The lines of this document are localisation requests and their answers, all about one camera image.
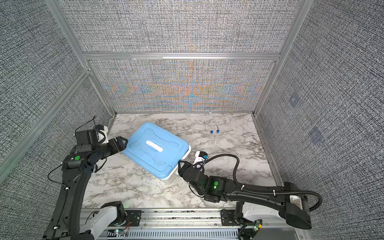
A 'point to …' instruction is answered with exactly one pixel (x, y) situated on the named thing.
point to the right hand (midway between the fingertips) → (178, 163)
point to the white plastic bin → (170, 179)
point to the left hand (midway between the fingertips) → (121, 142)
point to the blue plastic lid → (157, 149)
